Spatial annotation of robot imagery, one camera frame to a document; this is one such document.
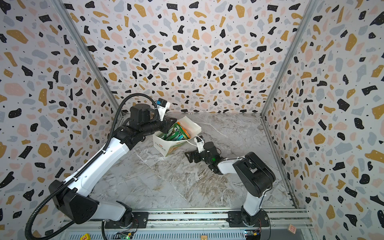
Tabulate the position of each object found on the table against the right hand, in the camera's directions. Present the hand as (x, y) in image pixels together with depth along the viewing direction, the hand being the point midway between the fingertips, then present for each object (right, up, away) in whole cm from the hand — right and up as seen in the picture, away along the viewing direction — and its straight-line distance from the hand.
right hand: (189, 148), depth 90 cm
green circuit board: (-29, -38, -20) cm, 52 cm away
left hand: (-4, +18, -20) cm, 27 cm away
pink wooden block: (+51, -36, -19) cm, 65 cm away
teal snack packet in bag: (-6, +7, +2) cm, 9 cm away
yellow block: (-45, -37, -22) cm, 62 cm away
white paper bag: (-12, +2, -8) cm, 15 cm away
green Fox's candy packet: (-6, +14, +2) cm, 15 cm away
